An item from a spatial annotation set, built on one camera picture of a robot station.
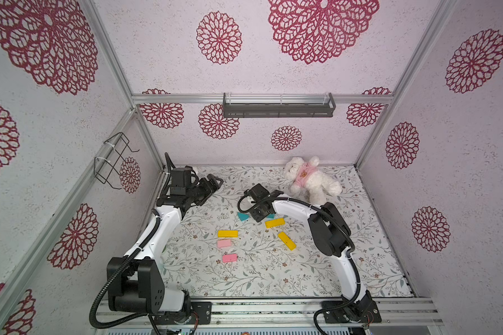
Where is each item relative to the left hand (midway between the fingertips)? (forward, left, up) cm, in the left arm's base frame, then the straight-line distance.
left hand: (218, 186), depth 83 cm
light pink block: (-15, -1, -20) cm, 25 cm away
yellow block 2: (-5, -24, -22) cm, 33 cm away
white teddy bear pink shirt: (+17, -41, -16) cm, 47 cm away
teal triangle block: (-2, -9, -21) cm, 23 cm away
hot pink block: (-22, -4, -20) cm, 30 cm away
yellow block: (-11, -3, -21) cm, 24 cm away
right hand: (+1, -15, -20) cm, 25 cm away
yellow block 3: (-14, -29, -21) cm, 38 cm away
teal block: (-1, -22, -22) cm, 31 cm away
